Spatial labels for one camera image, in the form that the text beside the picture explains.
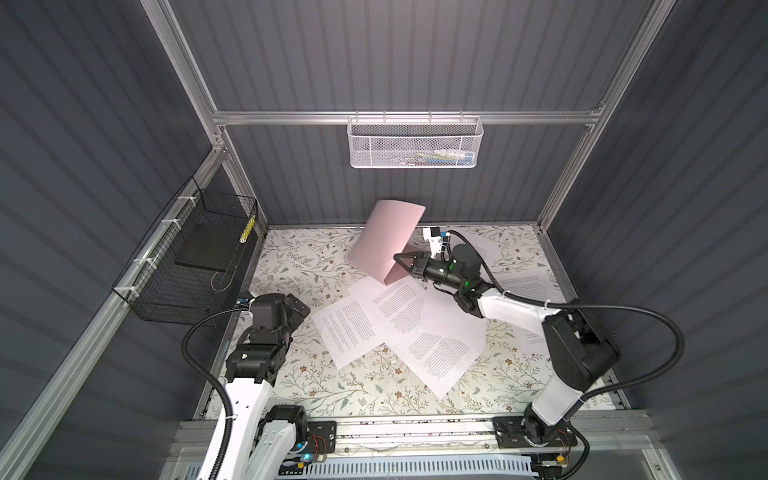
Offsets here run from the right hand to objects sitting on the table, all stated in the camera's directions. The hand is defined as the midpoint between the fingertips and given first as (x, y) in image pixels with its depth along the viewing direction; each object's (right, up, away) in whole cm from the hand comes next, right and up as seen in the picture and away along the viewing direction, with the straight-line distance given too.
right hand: (395, 262), depth 78 cm
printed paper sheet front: (+15, -27, +11) cm, 32 cm away
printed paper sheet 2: (-15, -22, +13) cm, 30 cm away
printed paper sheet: (0, -16, +18) cm, 24 cm away
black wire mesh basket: (-52, -2, -6) cm, 52 cm away
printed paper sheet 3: (+49, -8, +24) cm, 55 cm away
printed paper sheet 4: (+31, +7, +40) cm, 51 cm away
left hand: (-28, -12, -2) cm, 31 cm away
